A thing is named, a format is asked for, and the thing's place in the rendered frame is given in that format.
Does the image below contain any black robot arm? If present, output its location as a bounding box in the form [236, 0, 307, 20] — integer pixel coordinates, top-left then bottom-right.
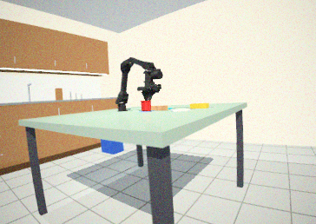
[115, 57, 163, 111]

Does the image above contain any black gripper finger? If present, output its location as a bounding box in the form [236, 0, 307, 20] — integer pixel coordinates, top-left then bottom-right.
[148, 93, 155, 101]
[141, 92, 150, 101]

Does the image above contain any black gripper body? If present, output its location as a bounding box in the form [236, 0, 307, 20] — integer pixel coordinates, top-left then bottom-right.
[137, 79, 159, 93]

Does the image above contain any yellow block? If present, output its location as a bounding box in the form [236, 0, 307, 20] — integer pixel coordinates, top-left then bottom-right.
[190, 103, 209, 109]

